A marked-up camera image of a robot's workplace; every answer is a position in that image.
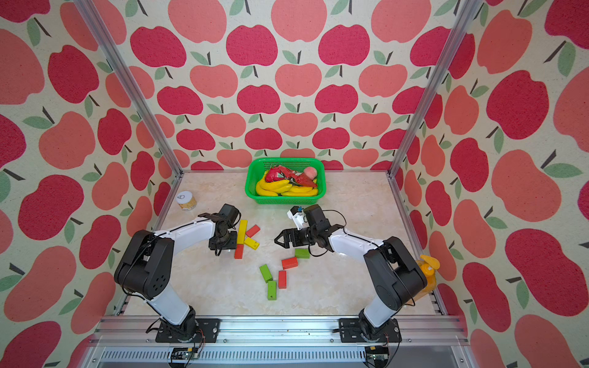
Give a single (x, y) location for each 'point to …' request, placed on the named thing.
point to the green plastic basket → (256, 167)
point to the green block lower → (271, 290)
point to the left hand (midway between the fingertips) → (230, 247)
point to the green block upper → (302, 253)
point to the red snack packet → (283, 173)
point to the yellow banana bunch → (283, 187)
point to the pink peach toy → (311, 172)
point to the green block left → (266, 273)
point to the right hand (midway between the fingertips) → (284, 243)
